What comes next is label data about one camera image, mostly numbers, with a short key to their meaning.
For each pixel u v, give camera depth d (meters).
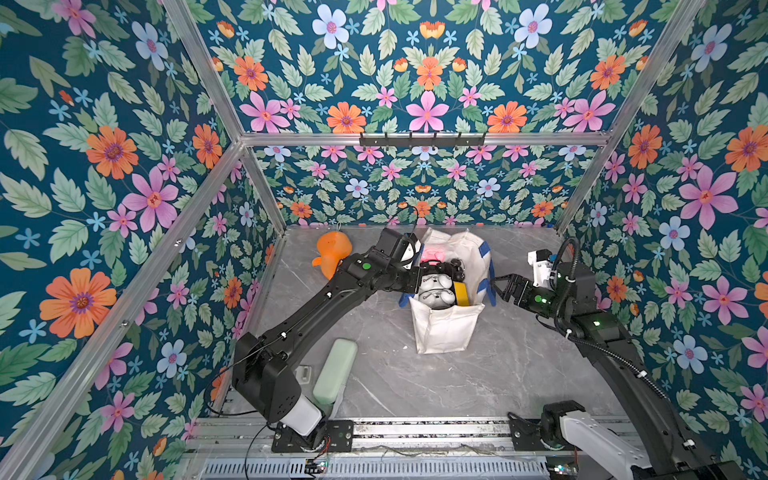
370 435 0.75
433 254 0.96
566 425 0.62
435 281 0.89
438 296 0.86
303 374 0.82
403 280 0.69
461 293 0.88
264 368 0.41
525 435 0.73
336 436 0.74
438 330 0.77
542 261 0.66
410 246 0.73
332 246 1.03
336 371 0.80
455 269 0.95
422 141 0.93
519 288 0.65
